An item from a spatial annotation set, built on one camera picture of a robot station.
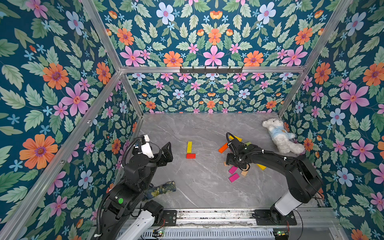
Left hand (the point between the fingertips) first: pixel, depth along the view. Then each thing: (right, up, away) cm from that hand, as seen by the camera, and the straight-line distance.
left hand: (164, 145), depth 63 cm
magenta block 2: (+35, -22, +25) cm, 49 cm away
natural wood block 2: (+42, -20, +25) cm, 52 cm away
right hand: (+35, -13, +27) cm, 47 cm away
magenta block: (+35, -18, +26) cm, 47 cm away
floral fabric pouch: (-4, -26, +17) cm, 31 cm away
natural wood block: (+29, -13, +19) cm, 37 cm away
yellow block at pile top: (+43, -1, +40) cm, 58 cm away
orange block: (+30, -6, +34) cm, 46 cm away
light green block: (+48, -4, +38) cm, 62 cm away
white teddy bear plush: (+68, +1, +32) cm, 75 cm away
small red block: (+9, -11, +33) cm, 36 cm away
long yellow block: (+7, -6, +35) cm, 37 cm away
